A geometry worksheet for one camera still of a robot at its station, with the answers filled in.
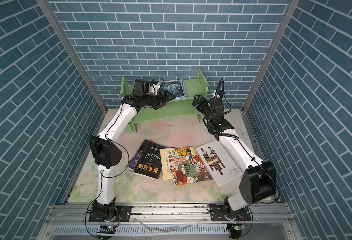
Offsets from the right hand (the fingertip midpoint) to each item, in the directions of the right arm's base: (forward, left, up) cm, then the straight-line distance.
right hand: (201, 99), depth 80 cm
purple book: (-26, +38, -30) cm, 55 cm away
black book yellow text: (-24, +28, -30) cm, 48 cm away
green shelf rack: (+21, +16, -28) cm, 38 cm away
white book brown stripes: (-25, -17, -32) cm, 44 cm away
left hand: (+2, +14, -3) cm, 15 cm away
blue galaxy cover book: (+17, +15, -6) cm, 24 cm away
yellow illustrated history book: (-21, +18, -30) cm, 41 cm away
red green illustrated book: (-25, +4, -34) cm, 42 cm away
